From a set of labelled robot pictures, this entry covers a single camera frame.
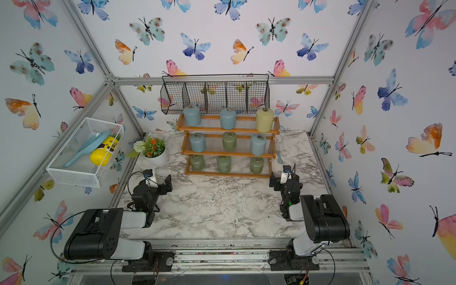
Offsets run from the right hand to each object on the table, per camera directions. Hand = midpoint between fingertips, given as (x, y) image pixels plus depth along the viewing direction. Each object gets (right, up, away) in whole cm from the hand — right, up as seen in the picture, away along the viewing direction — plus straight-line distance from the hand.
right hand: (284, 170), depth 92 cm
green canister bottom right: (-14, +3, +4) cm, 15 cm away
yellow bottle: (-78, +8, -22) cm, 81 cm away
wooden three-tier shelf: (-23, +13, 0) cm, 26 cm away
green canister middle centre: (-28, +16, -1) cm, 32 cm away
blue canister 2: (-28, +25, -12) cm, 40 cm away
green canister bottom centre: (-31, +3, +4) cm, 32 cm away
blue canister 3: (-43, +14, -5) cm, 46 cm away
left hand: (-62, -2, -1) cm, 62 cm away
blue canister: (-45, +26, -11) cm, 53 cm away
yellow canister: (-13, +24, -13) cm, 30 cm away
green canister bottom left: (-46, +4, +6) cm, 47 cm away
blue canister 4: (-14, +13, -5) cm, 20 cm away
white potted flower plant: (-69, +10, +3) cm, 70 cm away
